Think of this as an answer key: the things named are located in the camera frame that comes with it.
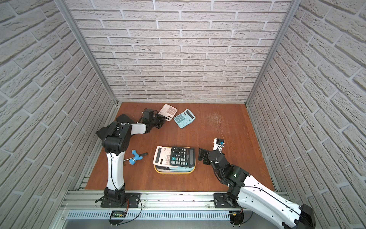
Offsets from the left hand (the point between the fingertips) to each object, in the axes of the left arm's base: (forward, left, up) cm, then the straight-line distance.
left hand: (162, 113), depth 106 cm
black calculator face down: (-37, -16, +3) cm, 40 cm away
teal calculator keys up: (-3, -17, -3) cm, 18 cm away
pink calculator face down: (-36, -4, +3) cm, 36 cm away
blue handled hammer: (-36, +15, -3) cm, 39 cm away
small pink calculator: (+3, -5, -2) cm, 6 cm away
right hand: (-35, -30, +8) cm, 47 cm away
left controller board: (-62, +17, -9) cm, 65 cm away
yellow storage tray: (-43, -15, -4) cm, 46 cm away
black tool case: (-4, +30, -2) cm, 31 cm away
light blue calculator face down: (-42, -13, 0) cm, 44 cm away
